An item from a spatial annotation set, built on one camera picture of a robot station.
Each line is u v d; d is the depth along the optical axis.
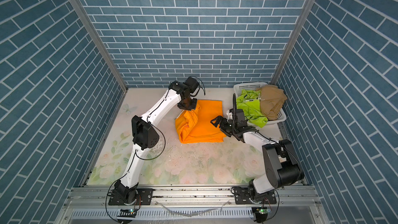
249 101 0.96
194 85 0.77
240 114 0.72
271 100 0.96
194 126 0.87
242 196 0.74
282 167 0.45
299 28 0.87
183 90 0.67
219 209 0.71
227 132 0.83
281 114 0.96
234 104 0.77
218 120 0.83
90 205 0.73
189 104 0.81
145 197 0.73
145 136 0.57
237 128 0.71
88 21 0.84
